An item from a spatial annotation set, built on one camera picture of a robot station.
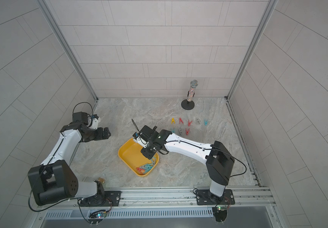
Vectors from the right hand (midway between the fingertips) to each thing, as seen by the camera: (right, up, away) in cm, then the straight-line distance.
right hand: (146, 152), depth 78 cm
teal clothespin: (+39, +15, +24) cm, 48 cm away
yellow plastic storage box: (-11, -3, +9) cm, 14 cm away
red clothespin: (+21, +16, +24) cm, 36 cm away
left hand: (-26, +10, +8) cm, 29 cm away
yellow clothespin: (+15, +16, +24) cm, 33 cm away
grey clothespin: (+33, +15, +24) cm, 44 cm away
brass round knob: (-24, -14, -2) cm, 28 cm away
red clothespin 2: (+25, +9, +18) cm, 32 cm away
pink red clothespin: (+27, +14, +24) cm, 39 cm away
